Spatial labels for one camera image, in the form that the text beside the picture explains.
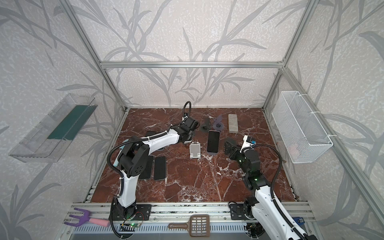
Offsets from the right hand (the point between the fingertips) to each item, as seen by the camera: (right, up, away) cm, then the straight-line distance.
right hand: (230, 142), depth 80 cm
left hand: (-24, +7, +18) cm, 31 cm away
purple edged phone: (-8, -1, +9) cm, 12 cm away
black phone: (-53, +3, +26) cm, 59 cm away
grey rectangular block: (+7, +10, +28) cm, 30 cm away
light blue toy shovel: (-67, -14, +9) cm, 69 cm away
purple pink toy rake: (-73, -36, -8) cm, 81 cm away
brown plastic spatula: (-17, -38, -9) cm, 43 cm away
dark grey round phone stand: (-3, +8, +28) cm, 29 cm away
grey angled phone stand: (-12, +8, +24) cm, 29 cm away
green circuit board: (-48, -38, -10) cm, 62 cm away
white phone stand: (-20, -6, +11) cm, 23 cm away
